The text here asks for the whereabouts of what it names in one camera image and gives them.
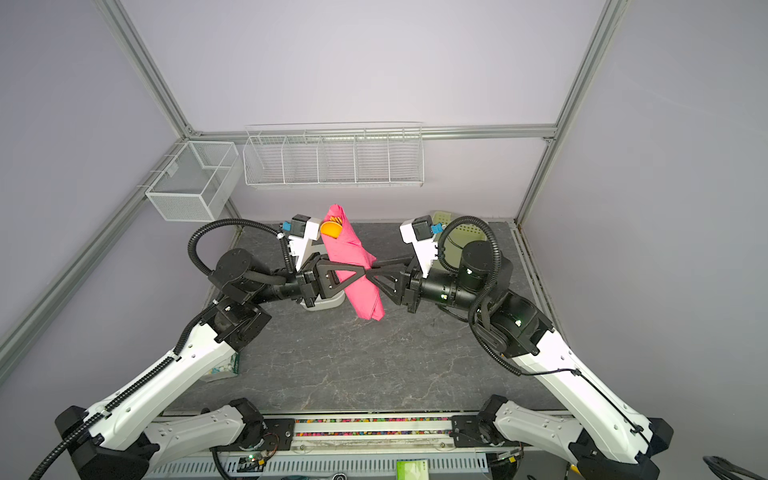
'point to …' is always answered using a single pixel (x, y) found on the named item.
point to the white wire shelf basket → (340, 154)
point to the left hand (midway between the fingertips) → (362, 280)
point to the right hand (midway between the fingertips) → (369, 274)
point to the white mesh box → (199, 182)
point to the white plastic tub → (326, 304)
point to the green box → (412, 469)
